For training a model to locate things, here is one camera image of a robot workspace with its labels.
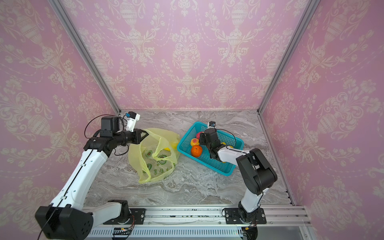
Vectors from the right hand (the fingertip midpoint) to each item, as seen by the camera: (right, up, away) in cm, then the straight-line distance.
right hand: (204, 133), depth 95 cm
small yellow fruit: (-19, -7, -6) cm, 21 cm away
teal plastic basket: (-13, -8, -1) cm, 15 cm away
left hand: (-30, +1, -20) cm, 36 cm away
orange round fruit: (-5, -11, -4) cm, 12 cm away
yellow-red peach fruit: (-6, -5, +2) cm, 8 cm away
